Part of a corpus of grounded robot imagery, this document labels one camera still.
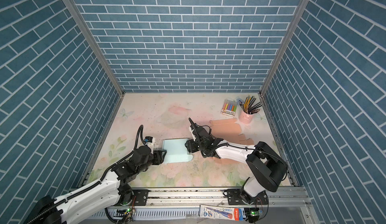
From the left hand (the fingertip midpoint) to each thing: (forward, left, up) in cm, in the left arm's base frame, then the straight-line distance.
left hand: (164, 152), depth 84 cm
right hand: (+5, -13, +1) cm, 14 cm away
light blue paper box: (+2, -7, -2) cm, 7 cm away
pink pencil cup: (+21, -50, +3) cm, 55 cm away
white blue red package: (-28, -30, -4) cm, 41 cm away
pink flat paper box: (+18, -41, -7) cm, 46 cm away
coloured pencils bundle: (+29, -53, +7) cm, 61 cm away
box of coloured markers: (+36, -43, -4) cm, 56 cm away
